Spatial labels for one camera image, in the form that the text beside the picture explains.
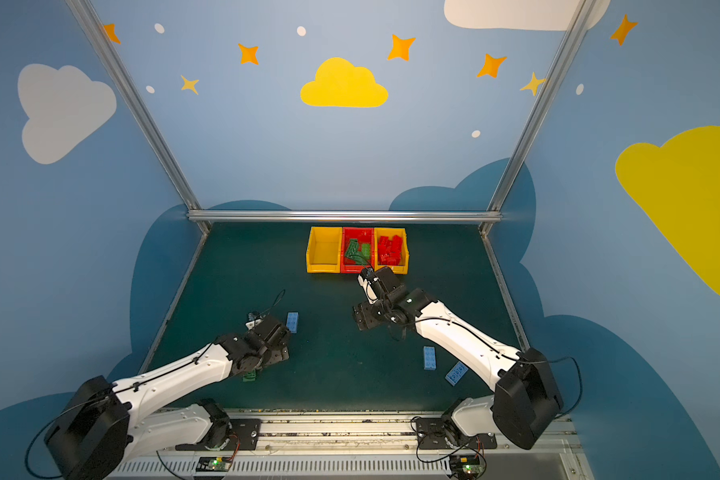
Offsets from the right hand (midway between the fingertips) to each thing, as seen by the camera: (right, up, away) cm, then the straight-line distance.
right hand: (369, 307), depth 83 cm
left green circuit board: (-37, -36, -12) cm, 53 cm away
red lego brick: (+8, +16, +27) cm, 33 cm away
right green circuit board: (+24, -37, -11) cm, 45 cm away
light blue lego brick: (-24, -6, +11) cm, 27 cm away
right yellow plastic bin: (+9, +23, +30) cm, 39 cm away
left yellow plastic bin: (-16, +16, +29) cm, 37 cm away
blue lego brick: (+18, -15, +4) cm, 24 cm away
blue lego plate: (+25, -19, +1) cm, 32 cm away
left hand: (-26, -14, +3) cm, 30 cm away
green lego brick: (-3, +14, +25) cm, 29 cm away
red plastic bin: (-1, +22, +32) cm, 39 cm away
